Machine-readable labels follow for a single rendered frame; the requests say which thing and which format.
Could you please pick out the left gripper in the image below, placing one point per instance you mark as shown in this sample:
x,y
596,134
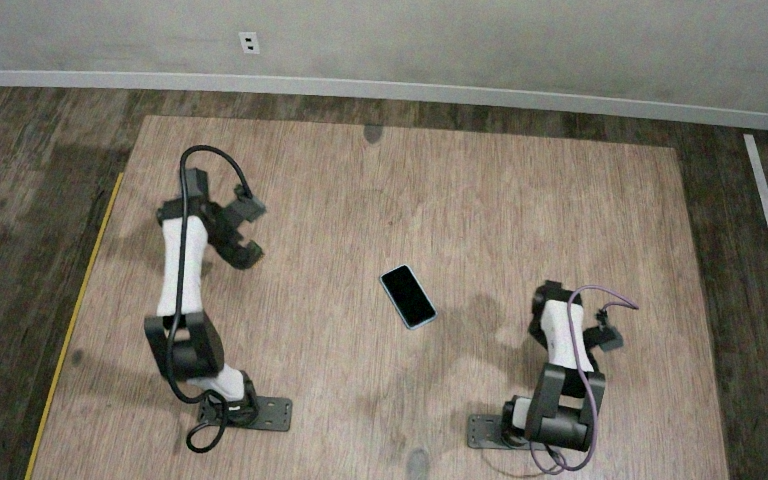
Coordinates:
x,y
228,244

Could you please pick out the black smartphone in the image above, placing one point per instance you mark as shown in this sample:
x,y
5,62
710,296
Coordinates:
x,y
408,296

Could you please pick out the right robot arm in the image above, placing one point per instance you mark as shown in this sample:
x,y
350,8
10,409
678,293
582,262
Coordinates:
x,y
549,423

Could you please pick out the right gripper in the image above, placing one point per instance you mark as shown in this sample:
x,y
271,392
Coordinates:
x,y
591,360

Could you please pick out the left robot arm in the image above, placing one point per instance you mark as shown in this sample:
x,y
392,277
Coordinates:
x,y
201,359

